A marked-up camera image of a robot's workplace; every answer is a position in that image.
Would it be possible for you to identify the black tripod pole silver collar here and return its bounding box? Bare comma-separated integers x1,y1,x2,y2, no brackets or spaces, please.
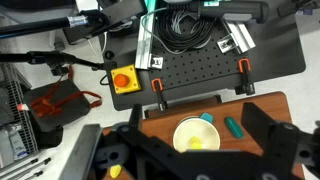
0,9,109,40

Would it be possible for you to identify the long aluminium extrusion rail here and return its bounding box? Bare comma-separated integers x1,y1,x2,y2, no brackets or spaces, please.
134,0,158,70

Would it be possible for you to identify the black coiled cable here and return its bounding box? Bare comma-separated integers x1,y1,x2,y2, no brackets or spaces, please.
156,9,218,56

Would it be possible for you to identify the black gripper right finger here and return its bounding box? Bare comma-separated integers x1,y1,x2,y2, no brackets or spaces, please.
240,102,301,158

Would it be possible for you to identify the black bag with red straps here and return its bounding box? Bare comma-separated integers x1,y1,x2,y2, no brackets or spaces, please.
22,64,103,149

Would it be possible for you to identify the white tube bottle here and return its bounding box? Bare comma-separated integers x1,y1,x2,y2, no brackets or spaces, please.
5,124,29,161

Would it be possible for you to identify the yellow cylinder block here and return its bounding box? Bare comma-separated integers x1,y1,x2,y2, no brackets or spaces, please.
187,135,204,151

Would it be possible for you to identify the black white fiducial tag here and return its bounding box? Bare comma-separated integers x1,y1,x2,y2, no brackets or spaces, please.
216,33,238,54
149,54,165,70

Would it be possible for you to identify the yellow emergency stop button box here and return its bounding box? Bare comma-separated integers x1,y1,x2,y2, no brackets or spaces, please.
110,64,142,95

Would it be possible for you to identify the teal oblong toy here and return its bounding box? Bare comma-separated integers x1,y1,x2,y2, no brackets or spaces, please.
223,116,244,140

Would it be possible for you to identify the silver wrist mount plate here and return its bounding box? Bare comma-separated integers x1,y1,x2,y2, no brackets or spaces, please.
58,123,103,180

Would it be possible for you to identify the yellow toy corn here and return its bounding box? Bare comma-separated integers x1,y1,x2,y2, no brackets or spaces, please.
109,164,123,179

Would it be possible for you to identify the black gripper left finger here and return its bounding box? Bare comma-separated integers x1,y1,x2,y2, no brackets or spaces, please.
126,103,158,151

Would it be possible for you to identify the short aluminium extrusion rail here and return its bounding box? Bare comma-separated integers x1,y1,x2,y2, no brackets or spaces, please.
221,18,257,54

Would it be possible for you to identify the black cart table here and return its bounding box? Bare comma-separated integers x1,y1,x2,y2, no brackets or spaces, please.
99,0,307,112

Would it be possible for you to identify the black perforated breadboard plate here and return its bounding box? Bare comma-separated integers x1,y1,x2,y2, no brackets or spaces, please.
146,16,254,91

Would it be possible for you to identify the grey wire rack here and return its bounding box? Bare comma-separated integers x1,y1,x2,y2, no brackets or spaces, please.
0,63,39,164

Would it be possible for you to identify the thin metal rod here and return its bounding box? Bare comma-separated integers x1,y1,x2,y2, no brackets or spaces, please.
0,158,40,176
6,157,52,179
24,170,44,180

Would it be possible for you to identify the cream white bowl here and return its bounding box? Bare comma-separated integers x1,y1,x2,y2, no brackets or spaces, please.
172,112,222,154

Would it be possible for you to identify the orange black bar clamp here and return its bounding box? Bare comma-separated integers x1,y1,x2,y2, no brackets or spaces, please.
150,78,169,112
234,58,257,97

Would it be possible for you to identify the black elongated device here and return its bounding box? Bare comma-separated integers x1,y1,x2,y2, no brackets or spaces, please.
164,0,270,24

